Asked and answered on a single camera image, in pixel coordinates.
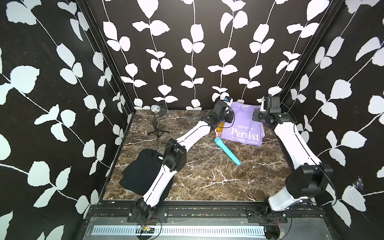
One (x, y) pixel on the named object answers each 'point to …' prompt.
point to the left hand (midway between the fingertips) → (234, 109)
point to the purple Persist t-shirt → (242, 128)
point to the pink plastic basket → (218, 134)
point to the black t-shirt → (140, 167)
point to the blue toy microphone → (218, 140)
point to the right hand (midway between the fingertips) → (256, 109)
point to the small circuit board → (145, 229)
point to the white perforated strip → (114, 230)
